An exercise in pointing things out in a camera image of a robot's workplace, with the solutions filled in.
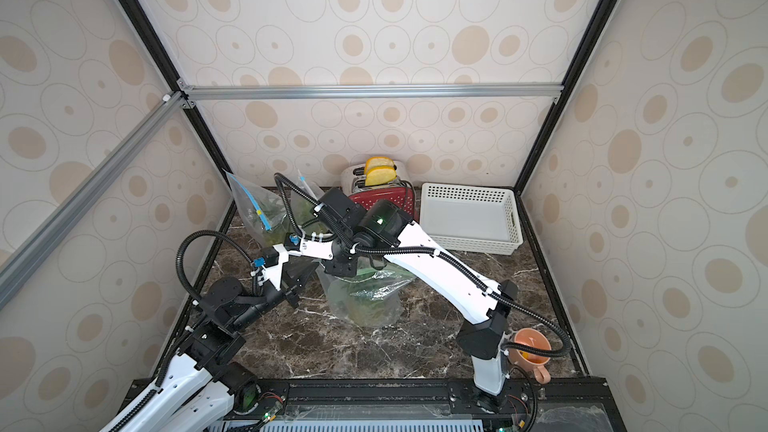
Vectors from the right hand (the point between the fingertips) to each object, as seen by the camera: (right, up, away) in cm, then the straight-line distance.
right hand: (326, 265), depth 66 cm
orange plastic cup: (+48, -24, +5) cm, 54 cm away
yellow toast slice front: (+11, +24, +31) cm, 41 cm away
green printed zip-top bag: (-1, -4, +6) cm, 7 cm away
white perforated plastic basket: (+44, +10, +44) cm, 63 cm away
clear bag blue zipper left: (-20, +12, +14) cm, 28 cm away
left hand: (-1, 0, 0) cm, 2 cm away
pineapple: (-12, +11, +24) cm, 29 cm away
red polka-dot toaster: (+17, +19, +31) cm, 40 cm away
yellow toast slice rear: (+9, +29, +34) cm, 45 cm away
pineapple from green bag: (+10, -9, +3) cm, 14 cm away
